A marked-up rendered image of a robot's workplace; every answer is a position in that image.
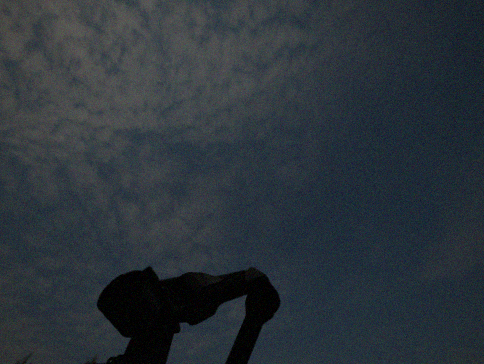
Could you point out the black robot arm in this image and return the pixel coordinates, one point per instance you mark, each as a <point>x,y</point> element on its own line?
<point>149,310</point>

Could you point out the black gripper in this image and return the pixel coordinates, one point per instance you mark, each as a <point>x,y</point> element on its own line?
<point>132,353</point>

